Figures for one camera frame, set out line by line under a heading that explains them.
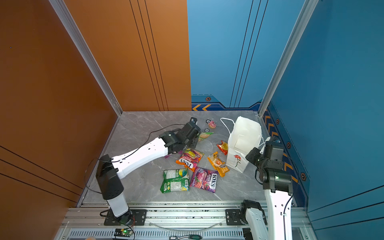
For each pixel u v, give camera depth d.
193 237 0.68
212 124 1.09
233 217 0.73
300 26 0.75
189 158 0.90
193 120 0.69
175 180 0.83
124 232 0.71
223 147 0.96
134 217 0.73
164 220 0.74
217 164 0.90
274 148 0.48
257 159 0.57
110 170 0.49
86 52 0.85
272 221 0.39
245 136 0.89
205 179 0.83
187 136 0.59
